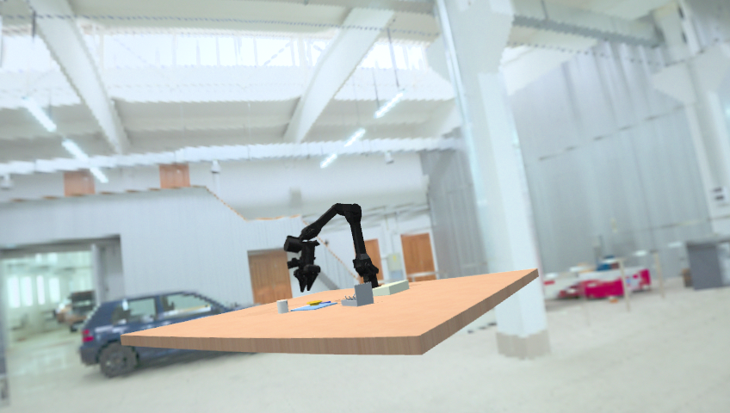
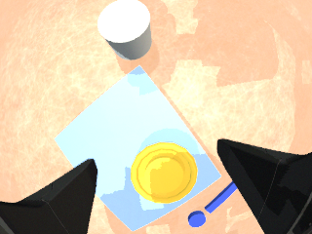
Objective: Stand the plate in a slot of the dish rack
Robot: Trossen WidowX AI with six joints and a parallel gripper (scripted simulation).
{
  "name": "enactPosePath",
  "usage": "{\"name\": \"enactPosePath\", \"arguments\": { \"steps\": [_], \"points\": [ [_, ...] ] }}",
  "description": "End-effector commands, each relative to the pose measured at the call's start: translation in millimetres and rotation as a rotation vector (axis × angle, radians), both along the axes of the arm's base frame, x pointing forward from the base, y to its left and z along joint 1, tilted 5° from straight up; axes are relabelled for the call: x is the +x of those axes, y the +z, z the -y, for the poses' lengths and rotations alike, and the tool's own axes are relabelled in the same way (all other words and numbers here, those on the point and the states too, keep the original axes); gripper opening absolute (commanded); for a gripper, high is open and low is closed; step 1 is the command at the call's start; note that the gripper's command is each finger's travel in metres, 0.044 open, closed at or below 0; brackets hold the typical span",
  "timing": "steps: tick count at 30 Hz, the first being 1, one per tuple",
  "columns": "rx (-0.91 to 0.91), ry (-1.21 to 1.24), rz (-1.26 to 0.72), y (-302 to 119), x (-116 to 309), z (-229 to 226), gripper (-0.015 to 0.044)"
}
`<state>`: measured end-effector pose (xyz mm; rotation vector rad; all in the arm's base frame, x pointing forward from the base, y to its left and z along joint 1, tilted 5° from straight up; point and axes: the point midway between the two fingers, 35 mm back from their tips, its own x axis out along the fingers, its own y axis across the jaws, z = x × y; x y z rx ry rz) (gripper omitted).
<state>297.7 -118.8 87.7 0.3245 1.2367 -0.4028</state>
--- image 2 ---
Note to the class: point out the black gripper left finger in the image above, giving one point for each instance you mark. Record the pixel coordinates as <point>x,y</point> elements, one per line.
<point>62,207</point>

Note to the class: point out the yellow plate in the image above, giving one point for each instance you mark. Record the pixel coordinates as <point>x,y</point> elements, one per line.
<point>163,172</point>

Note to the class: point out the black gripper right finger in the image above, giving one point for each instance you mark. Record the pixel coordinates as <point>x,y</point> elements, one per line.
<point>276,185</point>

